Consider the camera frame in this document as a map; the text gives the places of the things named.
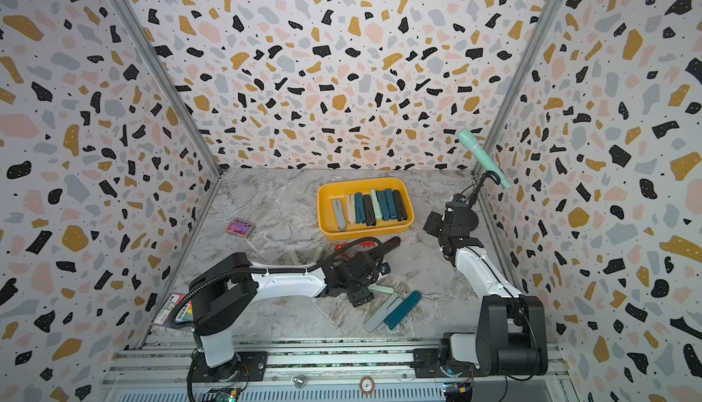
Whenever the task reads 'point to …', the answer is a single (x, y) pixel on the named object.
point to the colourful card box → (240, 227)
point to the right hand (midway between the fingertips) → (443, 218)
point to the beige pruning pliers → (351, 208)
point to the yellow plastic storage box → (329, 192)
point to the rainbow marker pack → (184, 315)
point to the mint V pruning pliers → (297, 261)
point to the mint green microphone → (468, 139)
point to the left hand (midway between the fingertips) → (374, 281)
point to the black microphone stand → (488, 173)
